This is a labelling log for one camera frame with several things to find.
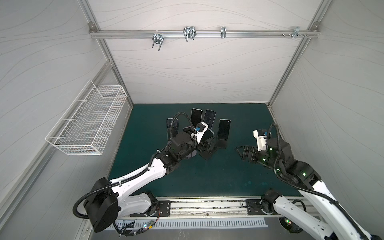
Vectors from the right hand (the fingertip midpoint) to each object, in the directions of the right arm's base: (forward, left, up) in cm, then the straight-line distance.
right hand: (244, 144), depth 69 cm
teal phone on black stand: (+17, +7, -13) cm, 23 cm away
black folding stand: (+16, +6, -28) cm, 33 cm away
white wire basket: (+2, +74, +7) cm, 75 cm away
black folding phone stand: (+5, +16, -23) cm, 28 cm away
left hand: (+6, +16, +2) cm, 17 cm away
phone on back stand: (+27, +24, -13) cm, 39 cm away
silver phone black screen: (+1, +17, +6) cm, 18 cm away
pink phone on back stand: (+27, +15, -14) cm, 34 cm away
